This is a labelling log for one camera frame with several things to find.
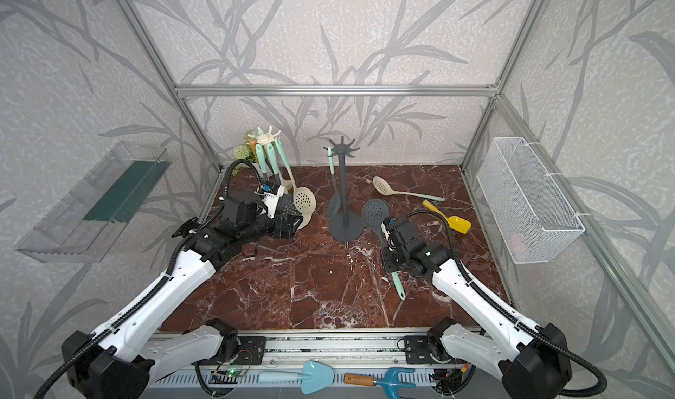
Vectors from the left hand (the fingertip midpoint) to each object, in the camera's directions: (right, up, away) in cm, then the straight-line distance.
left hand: (291, 215), depth 76 cm
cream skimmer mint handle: (+31, +8, +36) cm, 48 cm away
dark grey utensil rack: (+15, -7, +24) cm, 29 cm away
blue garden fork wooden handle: (+28, -44, -8) cm, 52 cm away
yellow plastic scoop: (+59, -6, +26) cm, 65 cm away
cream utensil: (+1, +3, +16) cm, 16 cm away
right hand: (+28, -12, +4) cm, 31 cm away
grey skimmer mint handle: (-8, +16, -2) cm, 18 cm away
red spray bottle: (-32, -3, +5) cm, 33 cm away
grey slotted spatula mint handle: (+11, +1, +15) cm, 19 cm away
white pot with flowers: (-28, +22, +30) cm, 46 cm away
